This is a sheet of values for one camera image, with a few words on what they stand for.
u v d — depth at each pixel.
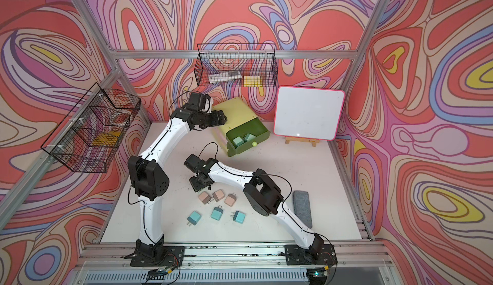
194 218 0.81
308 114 1.02
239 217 0.82
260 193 0.56
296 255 0.73
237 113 0.94
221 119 0.82
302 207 0.84
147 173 0.53
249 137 0.91
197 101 0.71
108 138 0.72
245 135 0.91
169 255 0.73
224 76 0.88
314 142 1.05
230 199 0.88
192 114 0.66
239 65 0.84
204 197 0.87
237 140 0.89
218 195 0.88
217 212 0.83
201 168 0.72
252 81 0.91
